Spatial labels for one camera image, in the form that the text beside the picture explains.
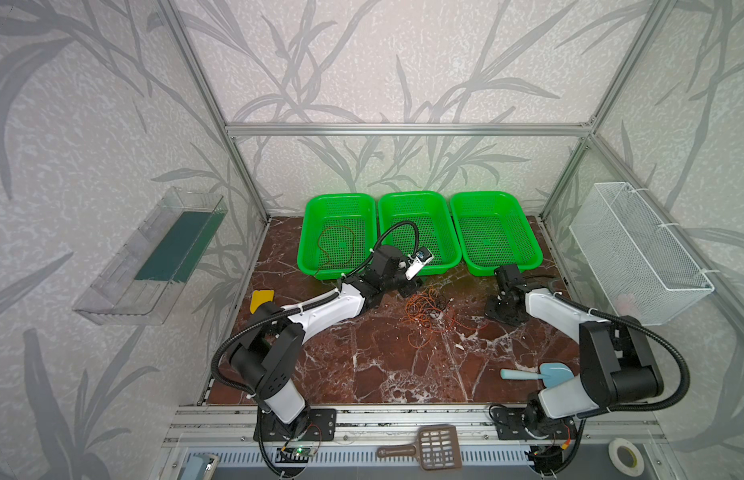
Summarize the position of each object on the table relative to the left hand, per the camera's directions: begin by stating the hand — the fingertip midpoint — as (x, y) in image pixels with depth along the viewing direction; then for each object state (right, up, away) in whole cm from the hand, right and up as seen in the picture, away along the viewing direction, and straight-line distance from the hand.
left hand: (424, 261), depth 85 cm
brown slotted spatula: (+2, -44, -14) cm, 46 cm away
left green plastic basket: (-30, +9, +30) cm, 44 cm away
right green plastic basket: (+31, +9, +30) cm, 44 cm away
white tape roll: (+47, -47, -17) cm, 68 cm away
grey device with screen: (-51, -43, -21) cm, 70 cm away
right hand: (+23, -14, +8) cm, 28 cm away
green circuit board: (-33, -45, -14) cm, 58 cm away
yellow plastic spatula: (-52, -12, +11) cm, 55 cm away
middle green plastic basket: (+6, +17, +34) cm, 39 cm away
